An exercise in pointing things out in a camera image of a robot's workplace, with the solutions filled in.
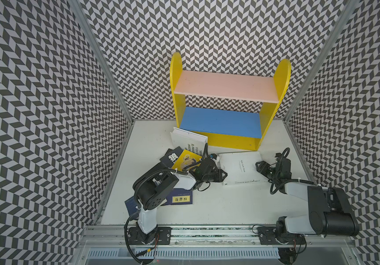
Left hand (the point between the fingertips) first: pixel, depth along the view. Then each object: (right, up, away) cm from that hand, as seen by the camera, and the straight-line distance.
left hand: (226, 176), depth 89 cm
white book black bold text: (-18, +18, +6) cm, 26 cm away
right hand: (+19, +4, +5) cm, 20 cm away
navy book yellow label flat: (-25, -8, -7) cm, 27 cm away
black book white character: (-31, +10, +7) cm, 34 cm away
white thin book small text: (+9, +4, +2) cm, 10 cm away
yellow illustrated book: (-23, +9, +4) cm, 25 cm away
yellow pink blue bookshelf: (+5, +40, +26) cm, 48 cm away
